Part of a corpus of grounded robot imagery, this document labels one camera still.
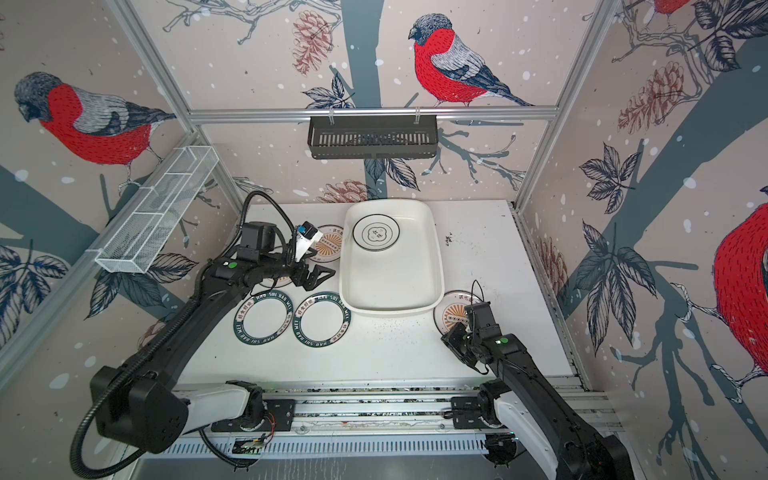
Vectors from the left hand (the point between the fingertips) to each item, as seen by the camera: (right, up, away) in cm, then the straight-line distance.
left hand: (321, 260), depth 77 cm
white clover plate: (+13, +7, +34) cm, 37 cm away
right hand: (+33, -24, +7) cm, 41 cm away
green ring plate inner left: (-3, -20, +14) cm, 24 cm away
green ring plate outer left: (-20, -19, +12) cm, 30 cm away
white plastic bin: (+18, -2, +29) cm, 34 cm away
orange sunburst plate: (-4, +2, +30) cm, 31 cm away
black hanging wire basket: (+11, +42, +30) cm, 53 cm away
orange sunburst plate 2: (+37, -17, +16) cm, 44 cm away
